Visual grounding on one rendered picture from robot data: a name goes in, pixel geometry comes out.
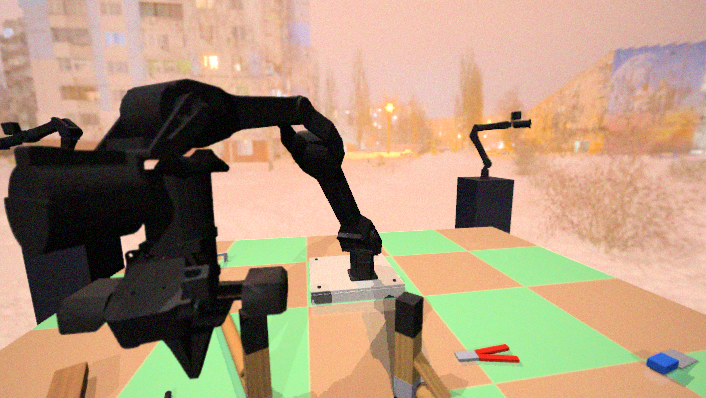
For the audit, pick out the red-handled pliers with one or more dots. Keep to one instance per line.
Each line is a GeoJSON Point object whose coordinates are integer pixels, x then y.
{"type": "Point", "coordinates": [484, 354]}

